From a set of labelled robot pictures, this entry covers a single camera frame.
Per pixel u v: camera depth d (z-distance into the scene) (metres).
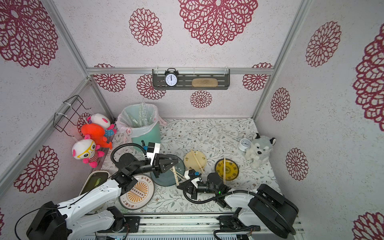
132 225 0.73
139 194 0.83
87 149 0.81
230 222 0.72
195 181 0.67
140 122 0.90
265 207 0.44
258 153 0.83
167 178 0.64
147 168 0.59
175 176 0.68
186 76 0.95
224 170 0.90
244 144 1.01
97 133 0.88
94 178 0.84
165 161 0.61
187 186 0.68
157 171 0.58
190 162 0.99
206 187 0.68
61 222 0.40
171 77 0.90
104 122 0.94
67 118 0.76
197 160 0.95
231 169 0.93
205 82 0.90
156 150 0.56
